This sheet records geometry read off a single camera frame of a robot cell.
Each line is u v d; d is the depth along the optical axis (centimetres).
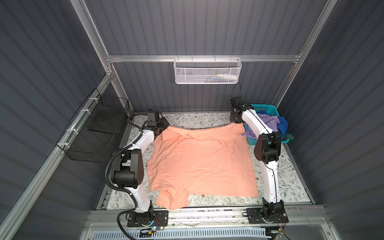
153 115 74
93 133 73
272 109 112
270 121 95
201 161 95
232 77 88
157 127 73
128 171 49
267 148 61
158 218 73
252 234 70
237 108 77
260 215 73
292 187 83
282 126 94
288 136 91
